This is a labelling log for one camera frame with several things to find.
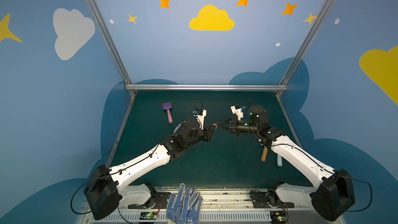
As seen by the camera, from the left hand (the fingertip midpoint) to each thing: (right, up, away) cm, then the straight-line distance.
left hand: (217, 127), depth 73 cm
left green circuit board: (-32, -41, -2) cm, 52 cm away
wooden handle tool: (+29, -17, +15) cm, 37 cm away
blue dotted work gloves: (-15, -37, -3) cm, 40 cm away
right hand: (+1, +2, -1) cm, 2 cm away
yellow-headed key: (-1, +1, +1) cm, 2 cm away
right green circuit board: (+29, -42, -2) cm, 51 cm away
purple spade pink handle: (-32, +11, +38) cm, 51 cm away
